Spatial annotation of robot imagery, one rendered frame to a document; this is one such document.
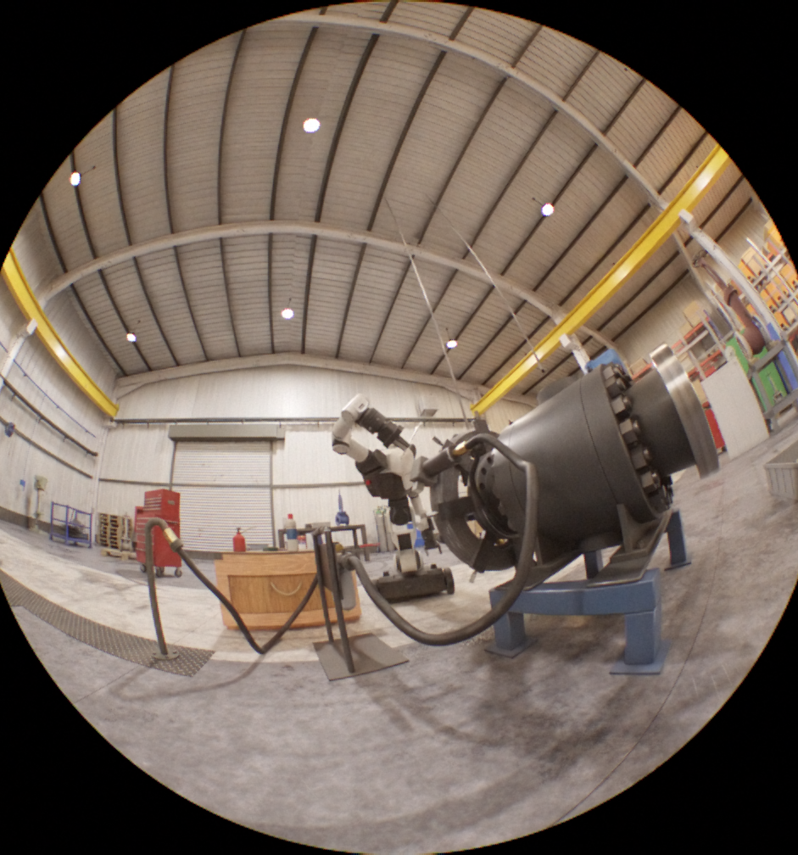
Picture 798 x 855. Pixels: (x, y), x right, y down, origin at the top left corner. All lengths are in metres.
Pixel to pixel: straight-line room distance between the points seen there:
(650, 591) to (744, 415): 3.98
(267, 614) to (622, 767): 1.53
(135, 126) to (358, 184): 6.70
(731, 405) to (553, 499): 3.92
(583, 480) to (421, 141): 7.85
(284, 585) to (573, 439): 1.49
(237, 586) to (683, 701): 1.74
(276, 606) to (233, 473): 8.65
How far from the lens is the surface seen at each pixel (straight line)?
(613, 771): 0.60
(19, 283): 10.60
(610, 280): 9.35
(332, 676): 1.05
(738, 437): 4.54
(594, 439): 0.79
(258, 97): 8.31
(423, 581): 1.94
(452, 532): 1.15
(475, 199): 8.54
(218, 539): 9.88
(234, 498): 9.83
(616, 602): 0.74
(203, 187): 8.77
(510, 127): 8.55
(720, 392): 4.54
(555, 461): 0.85
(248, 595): 1.61
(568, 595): 0.79
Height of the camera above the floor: 0.50
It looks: 23 degrees up
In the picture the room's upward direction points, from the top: 10 degrees counter-clockwise
